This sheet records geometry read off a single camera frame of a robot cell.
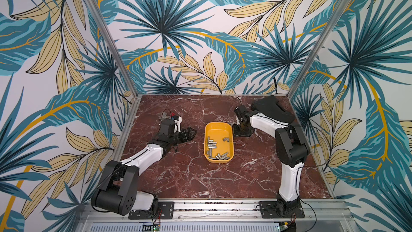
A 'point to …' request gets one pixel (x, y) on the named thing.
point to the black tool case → (269, 107)
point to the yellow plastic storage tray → (218, 142)
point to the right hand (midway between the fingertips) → (237, 133)
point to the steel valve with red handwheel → (167, 114)
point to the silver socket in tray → (226, 139)
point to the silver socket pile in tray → (211, 145)
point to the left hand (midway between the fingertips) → (192, 134)
